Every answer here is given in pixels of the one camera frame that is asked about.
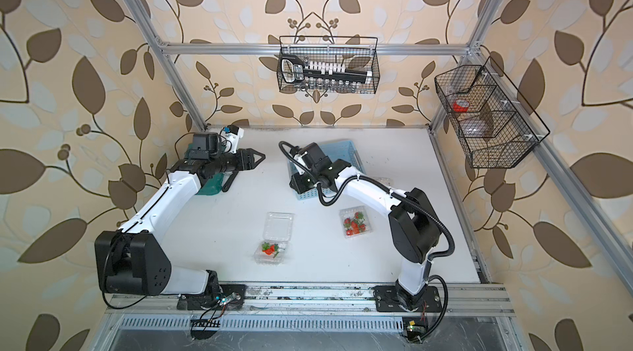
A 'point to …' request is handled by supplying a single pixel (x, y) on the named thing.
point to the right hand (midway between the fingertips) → (293, 184)
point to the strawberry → (269, 249)
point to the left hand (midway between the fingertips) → (252, 154)
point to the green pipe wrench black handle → (228, 183)
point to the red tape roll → (461, 105)
